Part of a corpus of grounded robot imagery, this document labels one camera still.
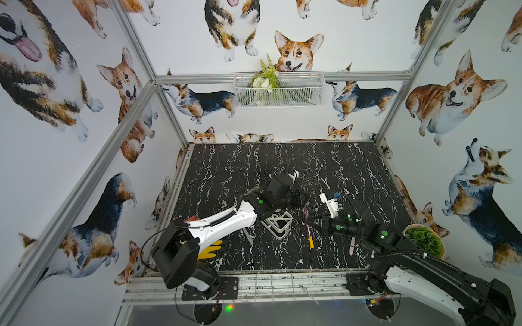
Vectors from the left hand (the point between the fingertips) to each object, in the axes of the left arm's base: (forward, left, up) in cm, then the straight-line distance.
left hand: (314, 196), depth 75 cm
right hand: (-9, +4, -2) cm, 10 cm away
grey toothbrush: (-8, +26, -20) cm, 34 cm away
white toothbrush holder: (-5, +13, -14) cm, 20 cm away
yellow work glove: (-14, +43, -20) cm, 49 cm away
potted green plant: (-14, -40, -8) cm, 43 cm away
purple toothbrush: (-11, +3, -4) cm, 12 cm away
